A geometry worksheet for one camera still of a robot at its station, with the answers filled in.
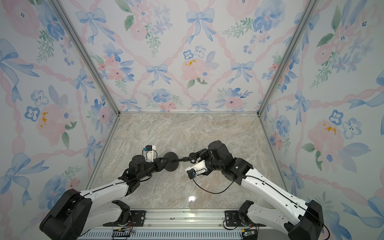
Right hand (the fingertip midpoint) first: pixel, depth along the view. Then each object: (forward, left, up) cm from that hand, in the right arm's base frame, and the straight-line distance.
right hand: (195, 154), depth 73 cm
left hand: (+3, +14, -10) cm, 17 cm away
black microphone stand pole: (-1, +5, -3) cm, 6 cm away
